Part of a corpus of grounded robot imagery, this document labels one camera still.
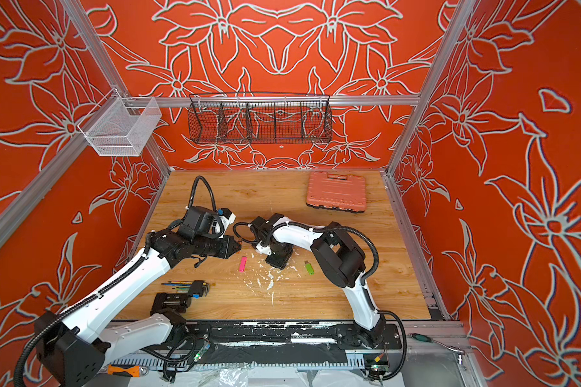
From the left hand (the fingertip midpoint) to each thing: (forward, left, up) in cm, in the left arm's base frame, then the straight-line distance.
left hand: (240, 244), depth 76 cm
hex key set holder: (-10, +17, -15) cm, 25 cm away
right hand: (+3, -12, -16) cm, 21 cm away
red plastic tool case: (+36, -35, -13) cm, 52 cm away
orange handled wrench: (-34, +28, -16) cm, 47 cm away
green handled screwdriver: (-20, -60, -15) cm, 65 cm away
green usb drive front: (0, -23, -17) cm, 29 cm away
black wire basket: (+52, 0, +14) cm, 54 cm away
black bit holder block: (-15, +21, -14) cm, 29 cm away
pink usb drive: (-1, +2, -16) cm, 16 cm away
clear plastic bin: (+39, +53, +16) cm, 68 cm away
